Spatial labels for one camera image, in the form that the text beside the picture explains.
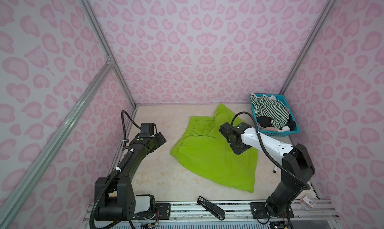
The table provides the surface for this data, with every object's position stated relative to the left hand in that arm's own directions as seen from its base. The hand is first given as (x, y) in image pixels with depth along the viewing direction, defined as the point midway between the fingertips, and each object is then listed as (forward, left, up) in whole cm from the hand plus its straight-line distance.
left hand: (164, 138), depth 87 cm
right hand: (-6, -44, 0) cm, 45 cm away
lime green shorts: (0, -21, -9) cm, 23 cm away
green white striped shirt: (+24, -66, 0) cm, 71 cm away
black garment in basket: (+11, -63, -1) cm, 64 cm away
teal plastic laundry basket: (+5, -67, -5) cm, 68 cm away
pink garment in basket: (+6, -64, -1) cm, 64 cm away
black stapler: (-35, -27, -5) cm, 45 cm away
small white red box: (-33, -72, -9) cm, 80 cm away
